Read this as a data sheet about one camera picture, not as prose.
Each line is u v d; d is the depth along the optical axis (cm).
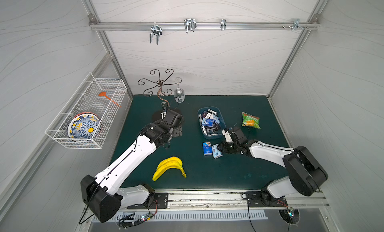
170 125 55
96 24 77
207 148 90
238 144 70
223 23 72
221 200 76
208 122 96
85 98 69
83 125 62
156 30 78
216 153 87
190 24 76
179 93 93
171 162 80
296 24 77
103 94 78
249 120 101
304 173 43
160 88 84
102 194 37
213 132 98
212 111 104
